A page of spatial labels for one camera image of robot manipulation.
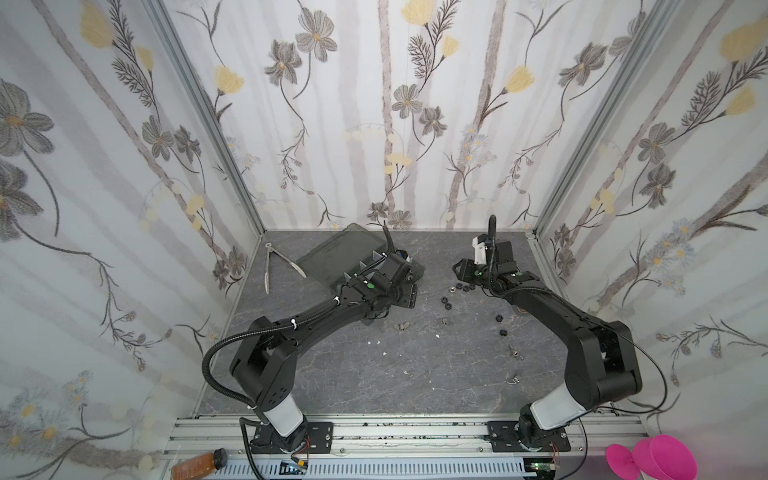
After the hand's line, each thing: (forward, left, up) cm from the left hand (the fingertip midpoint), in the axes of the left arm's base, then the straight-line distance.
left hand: (405, 284), depth 85 cm
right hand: (+7, -16, +2) cm, 17 cm away
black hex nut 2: (+8, -23, -16) cm, 29 cm away
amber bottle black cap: (-41, +49, -13) cm, 65 cm away
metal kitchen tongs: (+28, +50, -18) cm, 60 cm away
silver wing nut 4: (-24, -31, -14) cm, 42 cm away
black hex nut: (+9, -21, -16) cm, 28 cm away
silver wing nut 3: (-16, -33, -14) cm, 39 cm away
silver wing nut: (-6, 0, -15) cm, 16 cm away
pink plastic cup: (-44, -47, +3) cm, 64 cm away
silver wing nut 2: (-4, -14, -16) cm, 21 cm away
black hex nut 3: (+4, -15, -16) cm, 23 cm away
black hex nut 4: (+1, -16, -15) cm, 22 cm away
